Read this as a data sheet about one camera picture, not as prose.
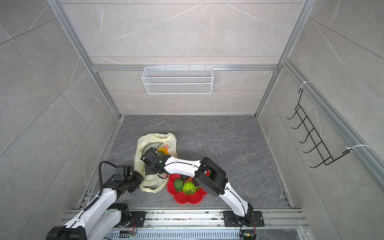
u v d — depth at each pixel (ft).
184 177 2.74
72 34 2.51
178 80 3.30
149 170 2.56
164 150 3.09
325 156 2.02
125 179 2.20
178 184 2.62
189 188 2.54
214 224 2.40
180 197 2.57
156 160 2.26
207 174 1.84
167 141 2.55
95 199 1.70
